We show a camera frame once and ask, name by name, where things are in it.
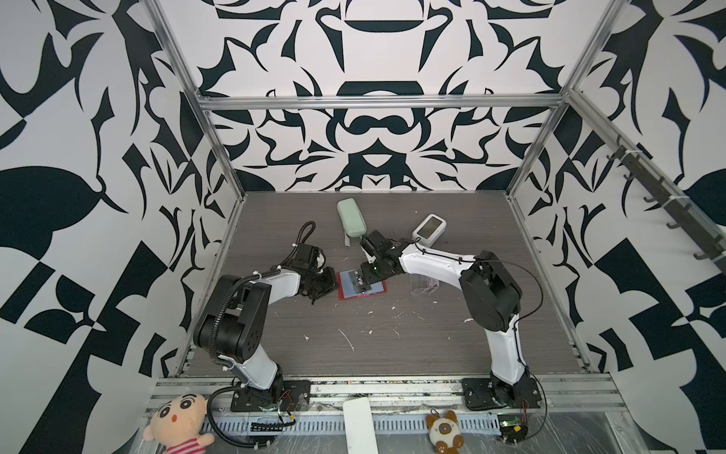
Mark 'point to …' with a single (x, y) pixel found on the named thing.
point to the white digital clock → (429, 230)
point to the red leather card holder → (346, 289)
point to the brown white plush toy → (444, 432)
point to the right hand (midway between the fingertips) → (366, 270)
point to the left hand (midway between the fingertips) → (338, 280)
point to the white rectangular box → (360, 428)
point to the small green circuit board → (512, 428)
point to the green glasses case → (352, 218)
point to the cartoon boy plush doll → (177, 426)
